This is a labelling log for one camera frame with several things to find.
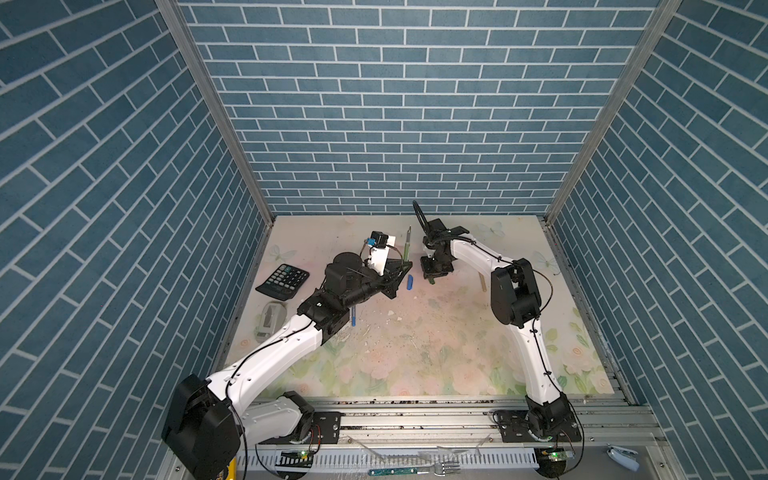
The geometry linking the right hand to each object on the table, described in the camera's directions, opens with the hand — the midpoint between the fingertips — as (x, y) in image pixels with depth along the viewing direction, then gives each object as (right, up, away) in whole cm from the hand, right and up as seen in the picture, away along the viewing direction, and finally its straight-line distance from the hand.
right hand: (425, 272), depth 104 cm
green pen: (-7, +10, -35) cm, 37 cm away
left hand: (-7, +5, -32) cm, 33 cm away
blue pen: (-24, -13, -10) cm, 29 cm away
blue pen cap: (-6, -3, -2) cm, 7 cm away
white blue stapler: (+44, -40, -34) cm, 69 cm away
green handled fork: (0, -42, -36) cm, 56 cm away
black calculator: (-48, -3, -4) cm, 48 cm away
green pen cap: (+2, -2, -2) cm, 4 cm away
